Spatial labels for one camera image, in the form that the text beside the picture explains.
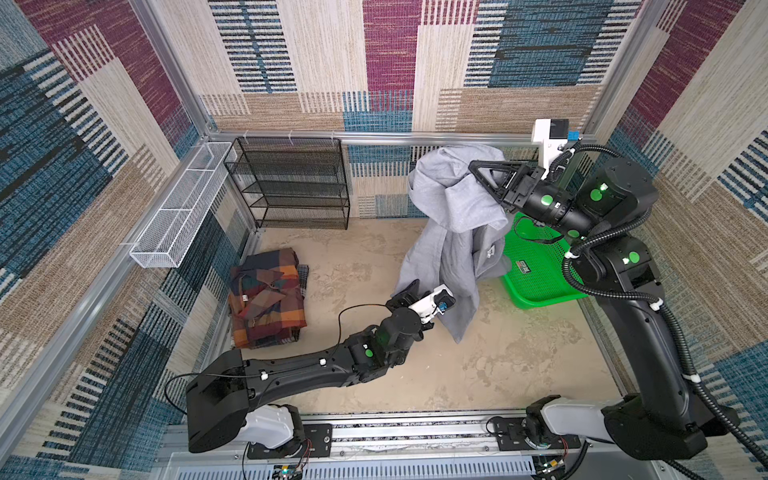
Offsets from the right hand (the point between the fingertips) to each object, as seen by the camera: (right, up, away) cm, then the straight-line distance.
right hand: (468, 175), depth 48 cm
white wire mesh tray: (-64, -9, +22) cm, 68 cm away
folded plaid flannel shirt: (-48, -26, +41) cm, 69 cm away
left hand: (-5, -20, +25) cm, 32 cm away
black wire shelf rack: (-48, +13, +63) cm, 80 cm away
